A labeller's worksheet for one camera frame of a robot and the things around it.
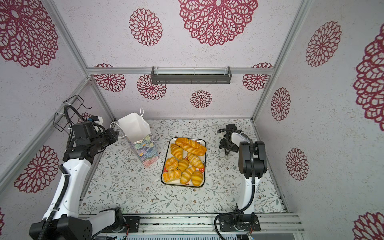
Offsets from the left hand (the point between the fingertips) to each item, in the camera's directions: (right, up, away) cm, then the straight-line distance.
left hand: (118, 135), depth 76 cm
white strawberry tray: (+22, -13, +23) cm, 35 cm away
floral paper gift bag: (+2, +2, +22) cm, 22 cm away
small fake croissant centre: (+32, -18, +14) cm, 40 cm away
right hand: (+63, -8, +27) cm, 69 cm away
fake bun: (+41, -25, +9) cm, 48 cm away
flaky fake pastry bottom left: (+26, -24, +10) cm, 36 cm away
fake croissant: (+28, -11, +19) cm, 36 cm away
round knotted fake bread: (+25, -18, +15) cm, 34 cm away
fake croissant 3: (+34, -24, +11) cm, 43 cm away
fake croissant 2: (+40, -16, +16) cm, 46 cm away
